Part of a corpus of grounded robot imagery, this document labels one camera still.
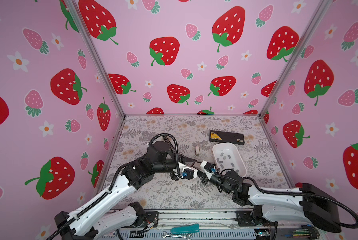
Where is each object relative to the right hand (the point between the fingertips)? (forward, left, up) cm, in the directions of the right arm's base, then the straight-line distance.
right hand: (193, 163), depth 70 cm
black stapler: (0, +1, 0) cm, 2 cm away
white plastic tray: (+20, -21, -23) cm, 37 cm away
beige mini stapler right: (+19, -1, -19) cm, 27 cm away
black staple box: (+34, -18, -20) cm, 43 cm away
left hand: (-2, 0, +7) cm, 7 cm away
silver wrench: (-27, +11, -22) cm, 37 cm away
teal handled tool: (-23, -2, -23) cm, 32 cm away
